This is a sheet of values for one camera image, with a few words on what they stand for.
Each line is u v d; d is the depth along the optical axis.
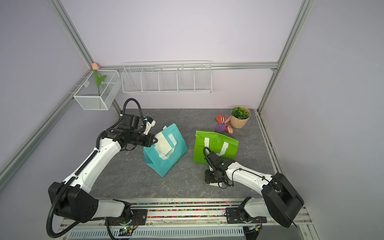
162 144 0.82
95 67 0.90
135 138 0.65
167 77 0.99
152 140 0.69
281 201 0.42
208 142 0.81
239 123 1.04
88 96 0.77
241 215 0.64
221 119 1.12
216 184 0.74
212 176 0.75
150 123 0.72
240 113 0.99
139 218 0.73
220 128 1.08
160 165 0.82
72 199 0.39
